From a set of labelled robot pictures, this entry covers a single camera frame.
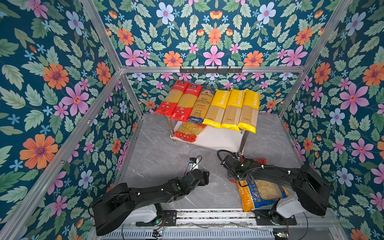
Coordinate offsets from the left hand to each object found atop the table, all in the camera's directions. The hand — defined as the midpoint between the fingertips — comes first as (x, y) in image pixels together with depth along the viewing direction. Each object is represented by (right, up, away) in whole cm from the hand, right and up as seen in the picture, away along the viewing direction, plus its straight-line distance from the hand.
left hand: (208, 172), depth 81 cm
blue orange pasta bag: (+25, -10, -4) cm, 27 cm away
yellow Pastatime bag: (+10, +30, -13) cm, 34 cm away
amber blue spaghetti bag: (-4, +36, -7) cm, 37 cm away
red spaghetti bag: (-21, +35, -8) cm, 42 cm away
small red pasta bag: (+34, +4, +9) cm, 35 cm away
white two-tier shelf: (+9, +18, +14) cm, 25 cm away
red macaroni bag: (-13, +22, +15) cm, 30 cm away
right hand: (+13, -3, +5) cm, 15 cm away
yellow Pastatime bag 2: (+20, +33, -9) cm, 40 cm away
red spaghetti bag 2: (-12, +38, -6) cm, 40 cm away
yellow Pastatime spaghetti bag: (+4, +34, -9) cm, 36 cm away
